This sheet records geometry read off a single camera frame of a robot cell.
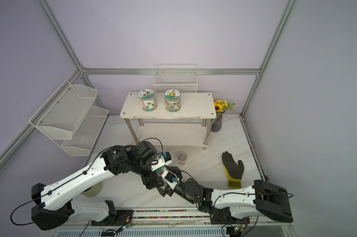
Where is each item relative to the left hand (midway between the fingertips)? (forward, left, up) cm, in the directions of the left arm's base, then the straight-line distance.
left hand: (156, 178), depth 66 cm
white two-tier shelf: (+46, -18, -17) cm, 52 cm away
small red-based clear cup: (+18, -11, -14) cm, 26 cm away
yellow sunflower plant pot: (+43, -36, +4) cm, 57 cm away
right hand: (+3, -2, -3) cm, 5 cm away
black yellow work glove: (+12, -43, -20) cm, 49 cm away
